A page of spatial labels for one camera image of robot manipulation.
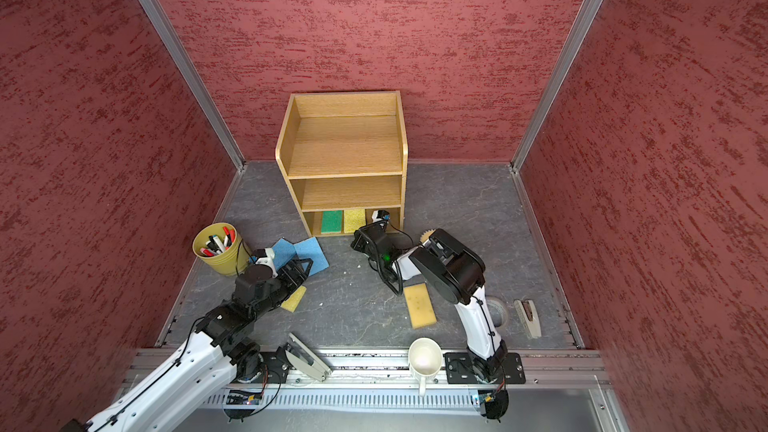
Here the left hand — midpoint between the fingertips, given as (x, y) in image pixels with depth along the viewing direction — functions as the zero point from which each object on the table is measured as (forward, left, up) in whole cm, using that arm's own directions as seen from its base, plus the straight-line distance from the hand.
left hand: (309, 273), depth 82 cm
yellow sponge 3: (-6, -32, -7) cm, 33 cm away
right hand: (+16, -10, -6) cm, 20 cm away
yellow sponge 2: (+22, -10, -5) cm, 25 cm away
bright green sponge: (+22, -2, -6) cm, 22 cm away
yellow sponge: (-6, +5, -6) cm, 10 cm away
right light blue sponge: (+11, +3, -7) cm, 14 cm away
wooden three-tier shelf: (+26, -10, +23) cm, 36 cm away
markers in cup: (+8, +30, 0) cm, 31 cm away
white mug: (-19, -33, -7) cm, 39 cm away
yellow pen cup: (+2, +21, +2) cm, 21 cm away
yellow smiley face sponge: (+16, -35, -6) cm, 39 cm away
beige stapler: (-9, -62, -6) cm, 63 cm away
